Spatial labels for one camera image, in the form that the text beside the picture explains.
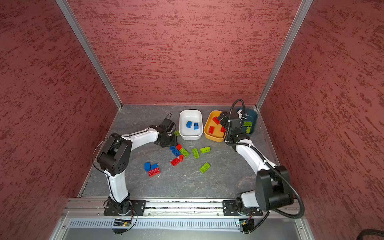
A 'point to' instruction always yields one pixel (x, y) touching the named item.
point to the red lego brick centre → (176, 161)
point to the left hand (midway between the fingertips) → (173, 145)
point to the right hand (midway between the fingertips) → (223, 119)
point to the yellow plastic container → (214, 130)
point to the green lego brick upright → (195, 153)
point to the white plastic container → (196, 116)
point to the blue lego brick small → (154, 166)
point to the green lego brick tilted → (184, 152)
